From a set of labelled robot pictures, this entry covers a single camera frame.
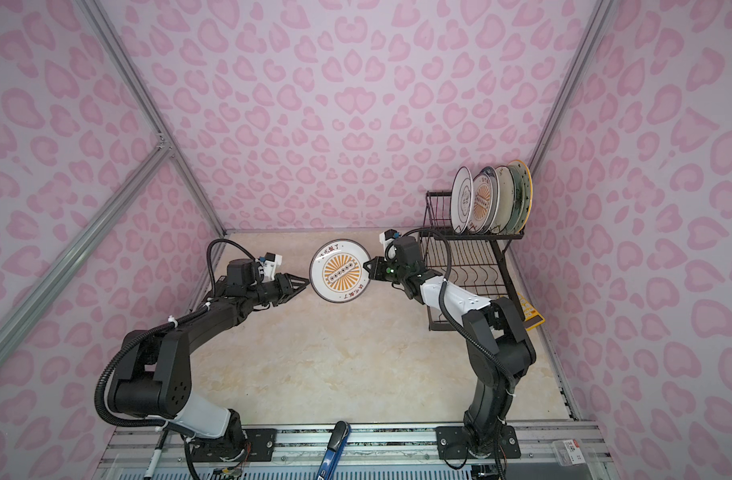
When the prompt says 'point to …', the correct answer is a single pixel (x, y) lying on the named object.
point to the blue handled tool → (333, 453)
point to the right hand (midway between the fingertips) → (366, 261)
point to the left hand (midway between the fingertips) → (308, 279)
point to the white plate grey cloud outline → (462, 200)
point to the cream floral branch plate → (506, 199)
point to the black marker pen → (155, 456)
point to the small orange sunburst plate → (477, 224)
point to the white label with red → (573, 449)
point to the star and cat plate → (523, 194)
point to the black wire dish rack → (474, 262)
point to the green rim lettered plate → (492, 199)
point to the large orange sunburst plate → (337, 271)
